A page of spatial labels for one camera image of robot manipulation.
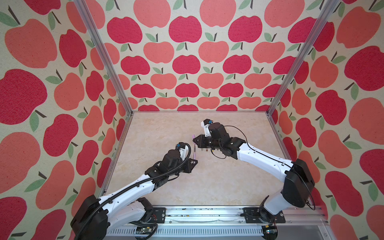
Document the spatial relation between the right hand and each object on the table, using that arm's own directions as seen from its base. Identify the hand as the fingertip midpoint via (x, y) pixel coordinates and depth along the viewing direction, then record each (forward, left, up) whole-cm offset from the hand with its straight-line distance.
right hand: (196, 138), depth 80 cm
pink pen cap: (+1, +2, 0) cm, 2 cm away
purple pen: (-6, 0, -3) cm, 7 cm away
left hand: (-12, -3, -6) cm, 13 cm away
